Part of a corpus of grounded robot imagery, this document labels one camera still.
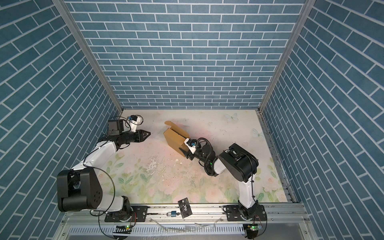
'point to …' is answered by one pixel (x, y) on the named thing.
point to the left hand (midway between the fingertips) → (147, 132)
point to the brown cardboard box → (176, 138)
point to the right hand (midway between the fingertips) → (183, 142)
